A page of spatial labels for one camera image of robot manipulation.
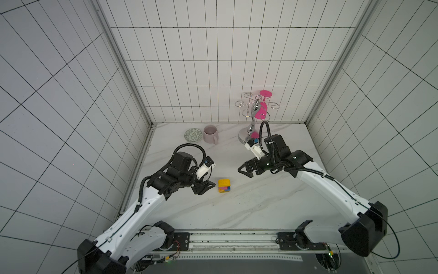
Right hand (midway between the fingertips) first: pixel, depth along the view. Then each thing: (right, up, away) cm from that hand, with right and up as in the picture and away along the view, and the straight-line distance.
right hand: (245, 162), depth 76 cm
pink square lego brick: (-10, -15, +9) cm, 20 cm away
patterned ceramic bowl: (-30, +13, +34) cm, 47 cm away
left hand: (-18, -9, -3) cm, 20 cm away
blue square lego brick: (-7, -15, +9) cm, 19 cm away
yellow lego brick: (-11, -17, +11) cm, 23 cm away
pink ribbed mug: (-18, +13, +28) cm, 36 cm away
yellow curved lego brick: (-10, -11, +5) cm, 16 cm away
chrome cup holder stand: (+9, +28, +14) cm, 32 cm away
